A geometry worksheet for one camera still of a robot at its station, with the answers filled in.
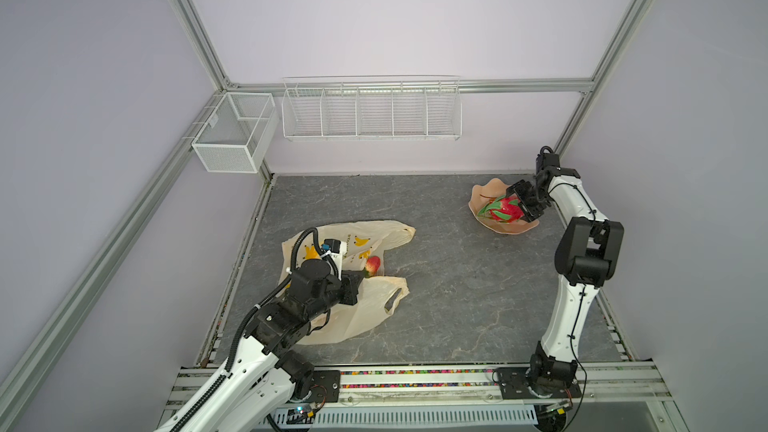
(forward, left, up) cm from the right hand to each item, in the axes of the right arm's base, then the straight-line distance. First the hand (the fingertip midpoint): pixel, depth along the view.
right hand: (515, 204), depth 100 cm
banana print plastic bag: (-18, +50, +1) cm, 53 cm away
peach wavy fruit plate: (+9, +8, -5) cm, 13 cm away
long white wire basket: (+27, +47, +20) cm, 57 cm away
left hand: (-32, +48, +10) cm, 58 cm away
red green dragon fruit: (-2, +3, -1) cm, 4 cm away
